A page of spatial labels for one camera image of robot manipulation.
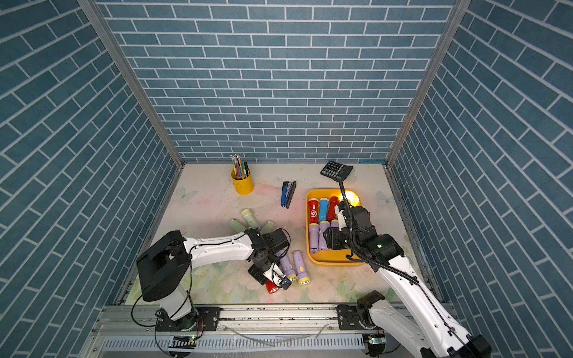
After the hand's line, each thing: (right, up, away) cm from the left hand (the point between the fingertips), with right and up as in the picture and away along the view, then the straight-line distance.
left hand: (274, 274), depth 83 cm
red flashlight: (+25, +26, +19) cm, 41 cm away
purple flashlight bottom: (+15, +12, +7) cm, 20 cm away
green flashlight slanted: (-4, +15, +11) cm, 19 cm away
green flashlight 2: (-18, +15, +13) cm, 27 cm away
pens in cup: (-17, +41, +19) cm, 49 cm away
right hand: (+21, +17, -7) cm, 28 cm away
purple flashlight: (+24, +17, +10) cm, 32 cm away
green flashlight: (-12, +19, +13) cm, 26 cm away
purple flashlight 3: (+10, 0, -3) cm, 11 cm away
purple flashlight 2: (+5, +3, -1) cm, 6 cm away
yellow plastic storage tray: (+23, +5, +5) cm, 24 cm away
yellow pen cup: (-17, +33, +20) cm, 42 cm away
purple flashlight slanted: (+19, +16, +9) cm, 27 cm away
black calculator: (+29, +41, +32) cm, 59 cm away
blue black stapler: (+4, +30, +24) cm, 39 cm away
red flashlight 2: (-1, -2, -6) cm, 6 cm away
